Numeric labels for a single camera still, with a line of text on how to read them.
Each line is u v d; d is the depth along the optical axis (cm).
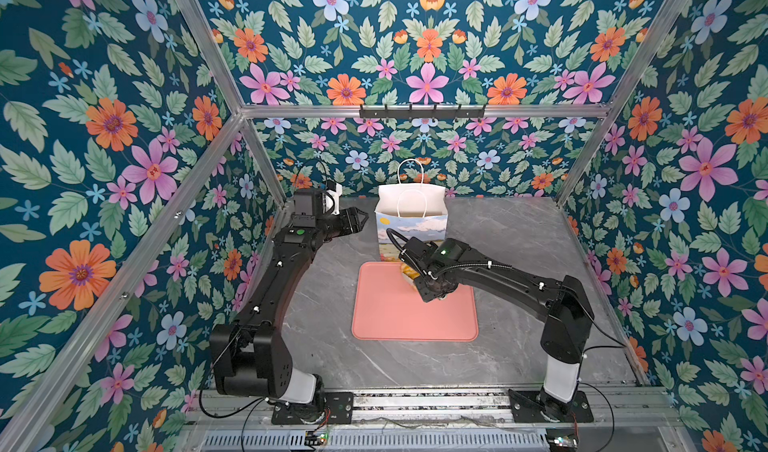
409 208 91
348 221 72
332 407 74
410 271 66
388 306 90
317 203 64
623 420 74
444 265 56
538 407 71
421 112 93
